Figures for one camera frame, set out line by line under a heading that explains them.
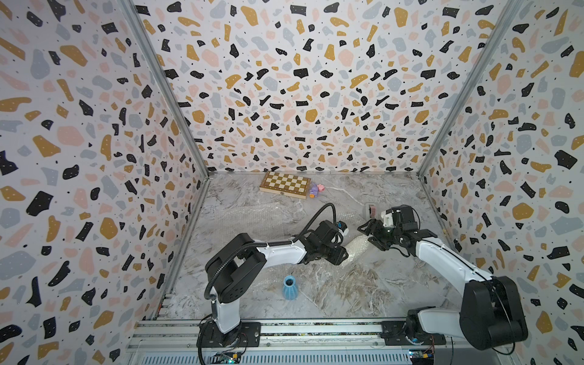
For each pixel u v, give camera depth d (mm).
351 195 1134
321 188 1132
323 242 711
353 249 872
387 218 831
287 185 1132
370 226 797
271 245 529
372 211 1003
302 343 731
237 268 477
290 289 743
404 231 664
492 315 419
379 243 794
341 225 803
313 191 1107
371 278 873
